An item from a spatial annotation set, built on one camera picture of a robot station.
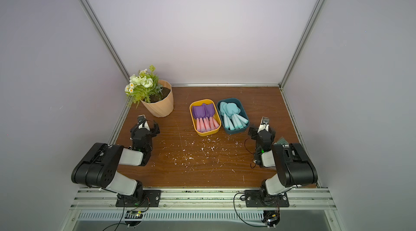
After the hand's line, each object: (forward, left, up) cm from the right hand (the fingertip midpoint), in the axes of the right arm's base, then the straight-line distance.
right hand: (265, 121), depth 89 cm
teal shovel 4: (0, +19, -4) cm, 19 cm away
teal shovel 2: (+12, +18, -4) cm, 22 cm away
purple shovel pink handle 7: (-5, +35, -2) cm, 36 cm away
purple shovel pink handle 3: (+10, +32, -5) cm, 34 cm away
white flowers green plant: (+7, +64, +22) cm, 68 cm away
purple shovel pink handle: (-1, +39, -3) cm, 39 cm away
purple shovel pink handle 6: (-1, +33, -3) cm, 34 cm away
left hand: (-2, +68, +1) cm, 68 cm away
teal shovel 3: (+3, +11, -3) cm, 12 cm away
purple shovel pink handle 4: (+2, +28, -5) cm, 29 cm away
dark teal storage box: (+17, +15, -3) cm, 23 cm away
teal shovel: (+14, +24, -4) cm, 28 cm away
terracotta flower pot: (+7, +59, +4) cm, 60 cm away
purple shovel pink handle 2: (+9, +39, -5) cm, 41 cm away
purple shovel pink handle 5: (-2, +30, -3) cm, 30 cm away
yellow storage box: (-6, +32, -4) cm, 32 cm away
